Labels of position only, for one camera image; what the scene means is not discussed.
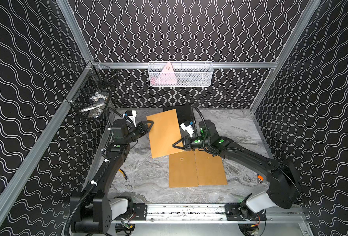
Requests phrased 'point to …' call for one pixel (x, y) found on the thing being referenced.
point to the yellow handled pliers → (123, 173)
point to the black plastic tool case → (185, 113)
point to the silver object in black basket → (97, 102)
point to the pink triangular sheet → (167, 75)
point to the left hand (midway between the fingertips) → (151, 120)
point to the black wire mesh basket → (98, 78)
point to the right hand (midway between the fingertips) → (173, 145)
